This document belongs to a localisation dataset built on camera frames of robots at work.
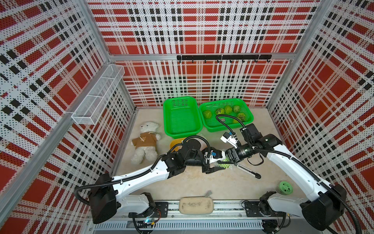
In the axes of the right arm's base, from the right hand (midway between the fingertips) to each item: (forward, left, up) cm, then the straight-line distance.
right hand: (224, 162), depth 68 cm
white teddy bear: (+19, +46, -15) cm, 52 cm away
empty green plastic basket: (+47, +25, -21) cm, 57 cm away
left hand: (+1, 0, +1) cm, 1 cm away
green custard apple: (0, 0, +5) cm, 5 cm away
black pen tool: (0, -22, -21) cm, 31 cm away
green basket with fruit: (+47, +4, -17) cm, 50 cm away
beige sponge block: (-15, +13, -17) cm, 27 cm away
